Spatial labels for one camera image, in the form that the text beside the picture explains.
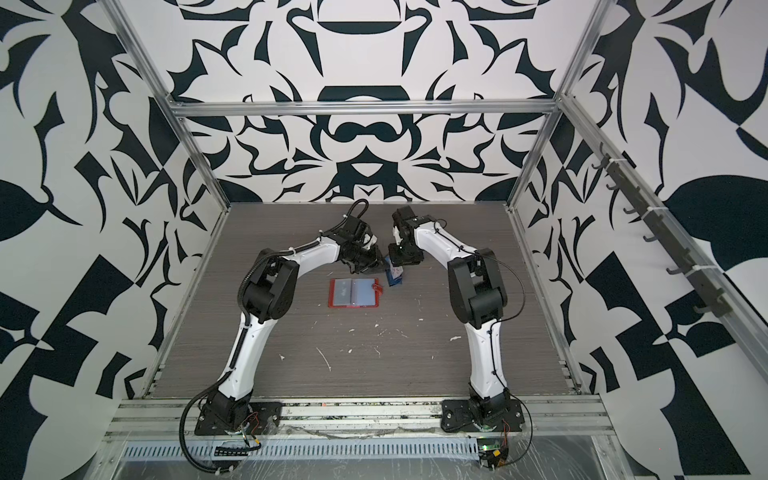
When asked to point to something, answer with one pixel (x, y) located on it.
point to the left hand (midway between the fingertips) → (393, 262)
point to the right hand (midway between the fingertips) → (399, 258)
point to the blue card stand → (393, 273)
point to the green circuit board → (492, 452)
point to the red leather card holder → (354, 292)
